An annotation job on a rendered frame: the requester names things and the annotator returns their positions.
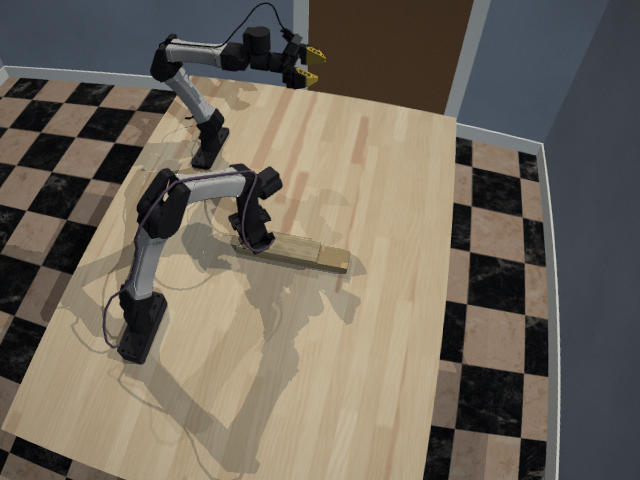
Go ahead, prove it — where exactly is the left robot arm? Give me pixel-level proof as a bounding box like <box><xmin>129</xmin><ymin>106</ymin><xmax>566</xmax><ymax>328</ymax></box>
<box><xmin>150</xmin><ymin>26</ymin><xmax>303</xmax><ymax>169</ymax></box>

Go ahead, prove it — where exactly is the light wooden slat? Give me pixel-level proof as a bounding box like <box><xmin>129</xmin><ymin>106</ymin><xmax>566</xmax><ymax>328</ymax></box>
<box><xmin>236</xmin><ymin>233</ymin><xmax>321</xmax><ymax>265</ymax></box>

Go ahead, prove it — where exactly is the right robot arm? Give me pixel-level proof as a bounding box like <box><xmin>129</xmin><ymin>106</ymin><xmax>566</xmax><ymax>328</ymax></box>
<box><xmin>117</xmin><ymin>163</ymin><xmax>283</xmax><ymax>360</ymax></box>

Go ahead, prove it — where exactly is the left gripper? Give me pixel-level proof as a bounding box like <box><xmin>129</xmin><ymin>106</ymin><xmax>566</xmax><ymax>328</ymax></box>
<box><xmin>269</xmin><ymin>43</ymin><xmax>326</xmax><ymax>90</ymax></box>

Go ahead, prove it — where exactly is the light wooden plank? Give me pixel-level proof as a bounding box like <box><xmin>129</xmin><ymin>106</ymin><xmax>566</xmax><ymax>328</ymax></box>
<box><xmin>235</xmin><ymin>246</ymin><xmax>350</xmax><ymax>274</ymax></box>

